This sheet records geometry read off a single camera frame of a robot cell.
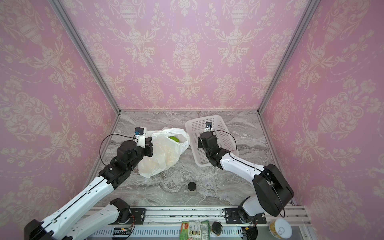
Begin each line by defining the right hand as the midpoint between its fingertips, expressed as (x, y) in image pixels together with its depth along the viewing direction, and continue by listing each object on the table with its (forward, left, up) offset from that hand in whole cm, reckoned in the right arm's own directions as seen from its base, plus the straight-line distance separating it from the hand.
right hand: (204, 134), depth 87 cm
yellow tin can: (-46, -30, -11) cm, 56 cm away
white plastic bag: (-8, +23, -6) cm, 25 cm away
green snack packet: (-45, +7, -14) cm, 47 cm away
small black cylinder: (-27, +8, -6) cm, 29 cm away
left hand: (-7, +27, +8) cm, 30 cm away
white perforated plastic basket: (+15, +5, -12) cm, 20 cm away
